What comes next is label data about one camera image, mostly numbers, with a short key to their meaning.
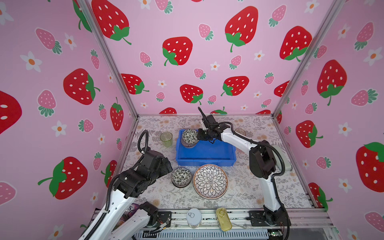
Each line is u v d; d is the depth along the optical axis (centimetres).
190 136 98
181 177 86
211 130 74
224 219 72
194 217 70
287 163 90
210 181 86
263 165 56
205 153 98
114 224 42
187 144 98
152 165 50
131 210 75
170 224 73
